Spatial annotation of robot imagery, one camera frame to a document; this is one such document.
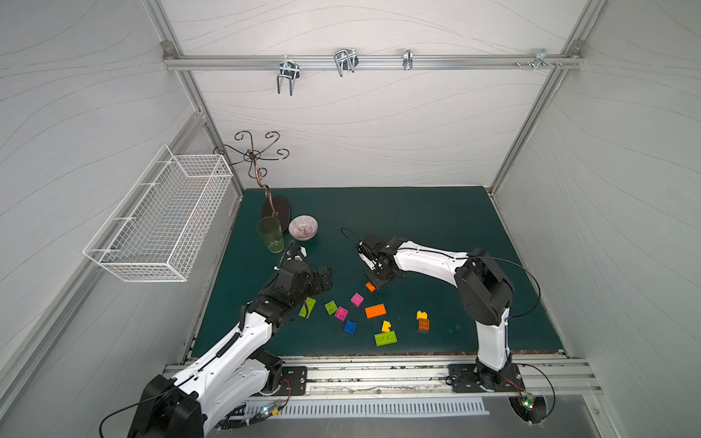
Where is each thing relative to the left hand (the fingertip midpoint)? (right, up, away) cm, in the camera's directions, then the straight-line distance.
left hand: (321, 273), depth 83 cm
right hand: (+19, -3, +10) cm, 21 cm away
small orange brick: (+16, -6, +7) cm, 18 cm away
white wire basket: (-40, +15, -14) cm, 45 cm away
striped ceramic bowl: (-10, +13, +23) cm, 29 cm away
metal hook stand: (-22, +22, +24) cm, 40 cm away
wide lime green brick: (+20, -19, -2) cm, 28 cm away
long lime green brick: (-4, -12, +5) cm, 13 cm away
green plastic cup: (-20, +13, +12) cm, 27 cm away
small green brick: (+3, -12, +3) cm, 13 cm away
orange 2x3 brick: (+17, -13, +3) cm, 22 cm away
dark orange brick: (+32, -16, -1) cm, 35 cm away
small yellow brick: (+20, -16, -1) cm, 26 cm away
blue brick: (+9, -16, -1) cm, 19 cm away
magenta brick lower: (+6, -13, +2) cm, 14 cm away
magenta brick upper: (+11, -10, +5) cm, 16 cm away
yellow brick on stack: (+31, -14, +2) cm, 34 cm away
